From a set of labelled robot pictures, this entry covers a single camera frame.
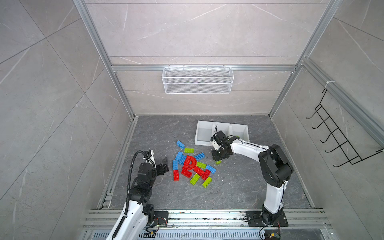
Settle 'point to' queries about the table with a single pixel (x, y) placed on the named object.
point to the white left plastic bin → (205, 130)
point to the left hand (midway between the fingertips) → (158, 156)
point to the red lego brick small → (186, 172)
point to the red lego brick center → (198, 170)
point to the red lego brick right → (205, 174)
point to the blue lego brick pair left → (178, 156)
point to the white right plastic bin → (242, 131)
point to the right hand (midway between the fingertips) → (215, 155)
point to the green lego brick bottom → (194, 179)
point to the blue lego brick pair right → (181, 162)
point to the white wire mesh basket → (198, 80)
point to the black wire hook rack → (344, 144)
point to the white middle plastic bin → (226, 128)
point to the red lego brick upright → (176, 175)
